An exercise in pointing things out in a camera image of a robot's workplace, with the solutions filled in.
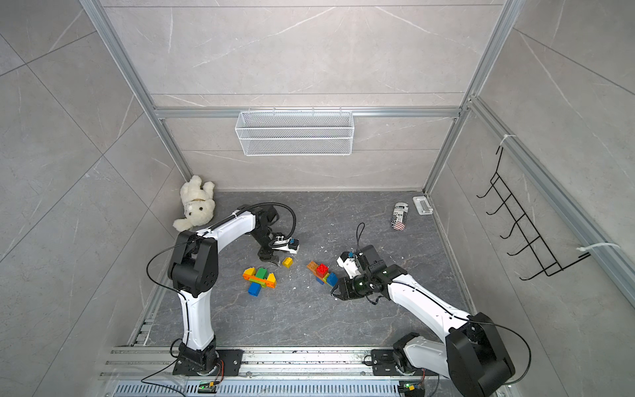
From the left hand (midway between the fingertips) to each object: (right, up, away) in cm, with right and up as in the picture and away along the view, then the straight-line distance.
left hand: (283, 250), depth 94 cm
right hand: (+21, -12, -14) cm, 28 cm away
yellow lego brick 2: (-11, -7, -4) cm, 14 cm away
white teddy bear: (-38, +19, +10) cm, 43 cm away
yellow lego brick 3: (-3, -9, -6) cm, 11 cm away
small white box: (+62, +18, +20) cm, 68 cm away
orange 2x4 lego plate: (-6, -10, -6) cm, 14 cm away
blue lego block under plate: (+14, -10, -6) cm, 18 cm away
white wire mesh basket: (+4, +48, +6) cm, 48 cm away
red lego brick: (+15, -7, -2) cm, 17 cm away
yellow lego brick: (+2, -4, -2) cm, 5 cm away
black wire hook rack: (+72, +11, -27) cm, 77 cm away
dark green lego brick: (-7, -8, -4) cm, 11 cm away
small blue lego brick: (+19, -8, -11) cm, 23 cm away
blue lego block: (-10, -13, -6) cm, 18 cm away
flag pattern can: (+50, +13, +12) cm, 53 cm away
